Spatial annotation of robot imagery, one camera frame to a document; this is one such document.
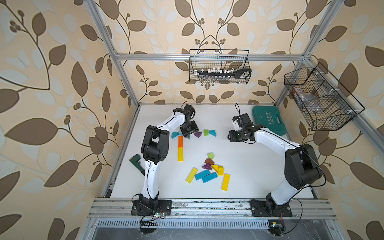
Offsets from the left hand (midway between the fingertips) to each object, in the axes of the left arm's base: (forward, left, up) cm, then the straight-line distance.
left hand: (197, 132), depth 97 cm
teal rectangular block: (-25, -3, -6) cm, 26 cm away
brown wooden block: (-18, -8, -5) cm, 20 cm away
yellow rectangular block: (-13, +10, -6) cm, 18 cm away
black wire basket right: (-2, -63, +30) cm, 70 cm away
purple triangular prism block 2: (-21, -6, -4) cm, 22 cm away
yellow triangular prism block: (-22, -11, -4) cm, 25 cm away
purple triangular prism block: (+1, -1, -4) cm, 5 cm away
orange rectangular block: (-4, +11, -6) cm, 13 cm away
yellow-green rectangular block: (-25, +3, -7) cm, 26 cm away
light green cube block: (-13, -9, -6) cm, 17 cm away
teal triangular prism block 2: (+3, -11, -4) cm, 12 cm away
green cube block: (+3, -6, -4) cm, 8 cm away
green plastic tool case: (+14, -53, 0) cm, 54 cm away
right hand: (-4, -22, +2) cm, 22 cm away
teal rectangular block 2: (-27, -7, -6) cm, 29 cm away
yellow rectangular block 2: (-29, -17, -7) cm, 34 cm away
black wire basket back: (+34, -15, +28) cm, 47 cm away
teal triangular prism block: (+1, +16, -5) cm, 16 cm away
